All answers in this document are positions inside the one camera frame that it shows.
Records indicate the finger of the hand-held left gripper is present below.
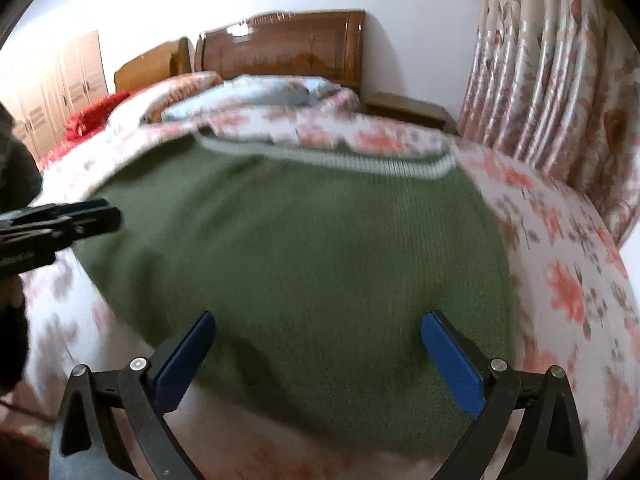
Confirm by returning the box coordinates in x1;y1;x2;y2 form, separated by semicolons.
10;207;123;257
0;199;112;228

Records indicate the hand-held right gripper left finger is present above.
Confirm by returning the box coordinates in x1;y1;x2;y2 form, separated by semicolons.
49;310;218;480

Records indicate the green knit sweater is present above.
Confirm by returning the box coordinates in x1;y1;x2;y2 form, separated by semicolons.
75;130;517;461

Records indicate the wooden wardrobe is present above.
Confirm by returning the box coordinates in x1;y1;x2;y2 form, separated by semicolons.
0;30;109;161

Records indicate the light blue pillow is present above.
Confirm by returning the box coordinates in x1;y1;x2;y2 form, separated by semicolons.
161;75;347;121

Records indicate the wooden nightstand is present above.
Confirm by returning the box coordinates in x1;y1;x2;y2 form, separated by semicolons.
365;91;459;136

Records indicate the small wooden headboard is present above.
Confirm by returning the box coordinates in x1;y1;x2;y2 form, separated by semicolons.
114;37;194;93

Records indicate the red blanket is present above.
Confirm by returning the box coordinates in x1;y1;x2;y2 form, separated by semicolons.
39;91;131;171

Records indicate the floral curtain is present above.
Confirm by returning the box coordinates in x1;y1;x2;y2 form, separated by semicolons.
457;0;640;247

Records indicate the person's left forearm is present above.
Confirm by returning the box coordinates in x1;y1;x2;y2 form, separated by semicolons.
0;102;44;211

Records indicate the floral bed sheet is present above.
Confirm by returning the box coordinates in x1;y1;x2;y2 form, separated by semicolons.
20;72;640;480

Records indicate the large glossy wooden headboard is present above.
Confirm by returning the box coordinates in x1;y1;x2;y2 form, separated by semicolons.
194;9;367;98

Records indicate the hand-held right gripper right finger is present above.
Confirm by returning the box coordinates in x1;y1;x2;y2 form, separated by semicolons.
420;310;588;480

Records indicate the floral pillow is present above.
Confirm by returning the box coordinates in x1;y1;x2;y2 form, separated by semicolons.
107;71;224;123

